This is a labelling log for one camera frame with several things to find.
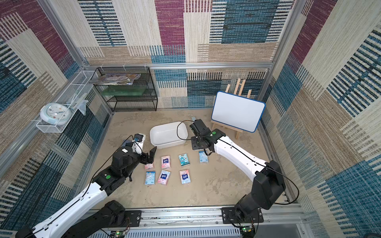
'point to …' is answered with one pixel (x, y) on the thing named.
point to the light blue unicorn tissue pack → (203, 156)
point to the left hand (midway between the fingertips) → (147, 144)
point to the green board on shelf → (123, 90)
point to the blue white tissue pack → (150, 178)
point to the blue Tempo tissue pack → (164, 177)
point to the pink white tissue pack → (185, 177)
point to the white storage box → (168, 135)
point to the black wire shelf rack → (148, 102)
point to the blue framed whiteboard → (239, 112)
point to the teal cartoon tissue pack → (184, 159)
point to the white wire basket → (71, 96)
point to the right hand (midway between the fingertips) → (196, 141)
